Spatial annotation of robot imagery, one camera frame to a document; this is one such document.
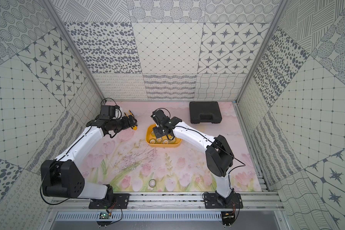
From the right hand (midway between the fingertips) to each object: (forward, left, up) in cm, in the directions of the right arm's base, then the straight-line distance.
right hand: (161, 131), depth 87 cm
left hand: (+4, +19, +5) cm, 20 cm away
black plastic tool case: (+29, -32, -13) cm, 45 cm away
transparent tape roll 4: (-13, -9, +12) cm, 19 cm away
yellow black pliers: (+24, +28, -11) cm, 39 cm away
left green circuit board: (-41, +27, -15) cm, 51 cm away
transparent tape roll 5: (-26, +4, -13) cm, 30 cm away
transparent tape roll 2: (+1, +3, -12) cm, 12 cm away
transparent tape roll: (0, +7, -12) cm, 14 cm away
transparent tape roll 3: (+1, -2, -11) cm, 11 cm away
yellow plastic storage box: (+3, +10, -11) cm, 15 cm away
